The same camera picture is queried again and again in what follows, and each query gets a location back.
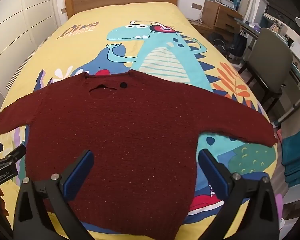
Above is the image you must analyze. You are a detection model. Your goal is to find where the dark hanging bag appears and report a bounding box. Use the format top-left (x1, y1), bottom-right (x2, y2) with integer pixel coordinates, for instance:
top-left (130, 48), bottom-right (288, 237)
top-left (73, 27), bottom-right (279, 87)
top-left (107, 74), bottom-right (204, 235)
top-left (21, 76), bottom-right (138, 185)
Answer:
top-left (230, 31), bottom-right (248, 58)

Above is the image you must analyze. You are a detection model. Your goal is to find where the black round bag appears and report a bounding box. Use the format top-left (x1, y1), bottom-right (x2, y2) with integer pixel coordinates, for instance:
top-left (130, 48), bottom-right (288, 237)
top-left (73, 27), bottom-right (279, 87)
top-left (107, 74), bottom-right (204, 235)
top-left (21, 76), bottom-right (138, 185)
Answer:
top-left (209, 32), bottom-right (231, 53)

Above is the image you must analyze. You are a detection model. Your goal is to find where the yellow dinosaur printed blanket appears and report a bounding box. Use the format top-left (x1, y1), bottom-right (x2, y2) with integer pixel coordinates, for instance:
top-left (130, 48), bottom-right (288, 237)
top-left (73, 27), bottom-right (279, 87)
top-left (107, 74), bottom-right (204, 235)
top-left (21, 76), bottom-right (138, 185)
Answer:
top-left (0, 3), bottom-right (283, 240)

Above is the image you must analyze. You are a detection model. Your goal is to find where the wooden bedside table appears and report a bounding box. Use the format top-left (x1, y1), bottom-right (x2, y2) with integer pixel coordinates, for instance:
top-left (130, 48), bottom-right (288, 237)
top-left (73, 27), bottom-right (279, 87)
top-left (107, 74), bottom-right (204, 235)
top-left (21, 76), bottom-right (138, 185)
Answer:
top-left (187, 19), bottom-right (215, 38)

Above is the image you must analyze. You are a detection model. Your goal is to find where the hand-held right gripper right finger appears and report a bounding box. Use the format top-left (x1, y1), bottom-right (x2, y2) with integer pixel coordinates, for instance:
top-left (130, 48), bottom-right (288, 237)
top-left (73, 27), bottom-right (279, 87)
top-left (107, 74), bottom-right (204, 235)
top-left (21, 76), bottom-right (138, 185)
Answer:
top-left (198, 149), bottom-right (282, 240)

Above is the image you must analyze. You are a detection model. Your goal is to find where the stack of teal towels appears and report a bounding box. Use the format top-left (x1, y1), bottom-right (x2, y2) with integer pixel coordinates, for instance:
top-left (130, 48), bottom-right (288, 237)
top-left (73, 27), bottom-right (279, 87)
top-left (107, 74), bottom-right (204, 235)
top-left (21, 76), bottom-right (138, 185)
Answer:
top-left (281, 129), bottom-right (300, 188)

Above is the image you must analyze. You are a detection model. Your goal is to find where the dark red knitted sweater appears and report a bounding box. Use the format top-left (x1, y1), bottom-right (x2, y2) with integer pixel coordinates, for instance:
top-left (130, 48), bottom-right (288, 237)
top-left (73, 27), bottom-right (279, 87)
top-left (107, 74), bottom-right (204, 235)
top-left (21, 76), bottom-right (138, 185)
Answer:
top-left (0, 70), bottom-right (279, 232)

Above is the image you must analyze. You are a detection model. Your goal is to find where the white wardrobe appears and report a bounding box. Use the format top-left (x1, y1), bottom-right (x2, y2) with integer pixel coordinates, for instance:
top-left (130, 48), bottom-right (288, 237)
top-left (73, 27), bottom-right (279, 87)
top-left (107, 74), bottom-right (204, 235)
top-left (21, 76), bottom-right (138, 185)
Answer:
top-left (0, 0), bottom-right (66, 92)

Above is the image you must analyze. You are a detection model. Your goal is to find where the white cabinet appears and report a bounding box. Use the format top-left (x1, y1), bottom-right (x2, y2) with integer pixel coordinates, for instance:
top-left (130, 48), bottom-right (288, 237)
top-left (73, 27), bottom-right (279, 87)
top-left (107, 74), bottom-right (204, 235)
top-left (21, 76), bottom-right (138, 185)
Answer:
top-left (255, 0), bottom-right (269, 16)

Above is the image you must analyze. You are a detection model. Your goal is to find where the purple cloth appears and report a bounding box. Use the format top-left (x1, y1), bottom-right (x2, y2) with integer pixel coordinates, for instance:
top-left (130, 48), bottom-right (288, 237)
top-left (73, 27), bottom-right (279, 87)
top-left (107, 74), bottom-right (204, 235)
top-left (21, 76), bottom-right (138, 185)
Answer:
top-left (274, 194), bottom-right (283, 221)

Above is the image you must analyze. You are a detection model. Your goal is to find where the grey-green chair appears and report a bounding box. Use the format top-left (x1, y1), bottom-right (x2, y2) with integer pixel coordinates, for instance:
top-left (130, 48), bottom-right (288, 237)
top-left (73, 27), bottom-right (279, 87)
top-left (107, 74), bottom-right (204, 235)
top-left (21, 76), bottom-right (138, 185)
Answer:
top-left (237, 27), bottom-right (294, 108)

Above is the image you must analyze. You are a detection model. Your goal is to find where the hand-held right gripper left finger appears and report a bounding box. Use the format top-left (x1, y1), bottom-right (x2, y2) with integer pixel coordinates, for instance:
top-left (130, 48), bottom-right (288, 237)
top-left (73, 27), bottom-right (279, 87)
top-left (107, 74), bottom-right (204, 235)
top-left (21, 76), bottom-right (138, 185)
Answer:
top-left (14, 149), bottom-right (95, 240)

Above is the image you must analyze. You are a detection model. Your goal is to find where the wooden drawer cabinet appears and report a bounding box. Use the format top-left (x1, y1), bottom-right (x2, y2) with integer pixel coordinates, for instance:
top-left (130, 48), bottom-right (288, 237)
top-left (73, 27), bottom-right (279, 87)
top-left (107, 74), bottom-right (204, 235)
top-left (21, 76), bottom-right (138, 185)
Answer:
top-left (201, 0), bottom-right (243, 30)

